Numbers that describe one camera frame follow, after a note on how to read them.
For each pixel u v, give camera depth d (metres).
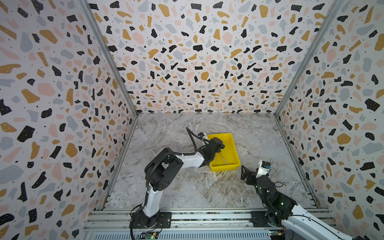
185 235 0.70
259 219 0.74
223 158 0.92
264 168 0.70
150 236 0.70
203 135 0.86
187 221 0.75
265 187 0.61
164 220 0.73
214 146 0.73
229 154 0.99
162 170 0.50
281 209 0.58
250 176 0.73
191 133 0.84
